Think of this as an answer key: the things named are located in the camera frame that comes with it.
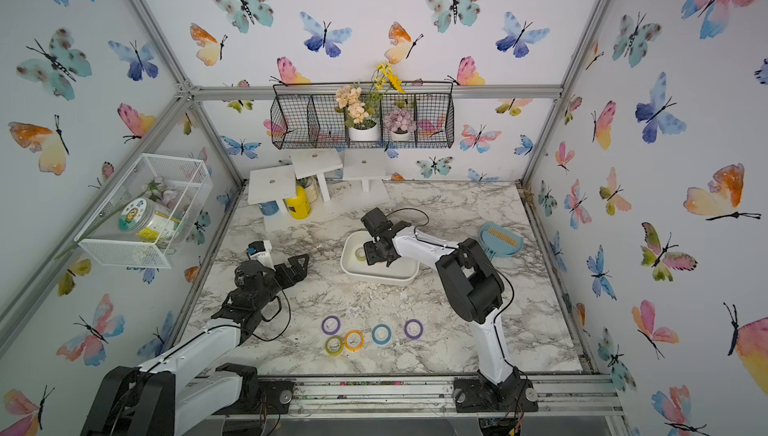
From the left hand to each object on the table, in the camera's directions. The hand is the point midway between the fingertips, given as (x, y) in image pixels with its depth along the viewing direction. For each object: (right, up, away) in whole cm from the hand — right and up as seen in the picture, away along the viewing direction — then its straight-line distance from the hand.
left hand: (301, 257), depth 87 cm
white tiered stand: (-11, +21, +12) cm, 27 cm away
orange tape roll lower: (+16, -22, -4) cm, 28 cm away
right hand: (+22, +1, +9) cm, 24 cm away
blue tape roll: (+23, -21, -3) cm, 32 cm away
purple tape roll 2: (+32, -20, -2) cm, 38 cm away
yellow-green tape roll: (+11, -23, -5) cm, 26 cm away
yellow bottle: (-5, +15, +14) cm, 21 cm away
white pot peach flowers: (+17, +39, +4) cm, 43 cm away
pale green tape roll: (+16, -1, +12) cm, 20 cm away
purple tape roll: (+9, -19, -2) cm, 21 cm away
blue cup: (-17, +14, +18) cm, 29 cm away
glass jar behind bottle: (-2, +22, +21) cm, 30 cm away
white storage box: (+14, -5, +10) cm, 18 cm away
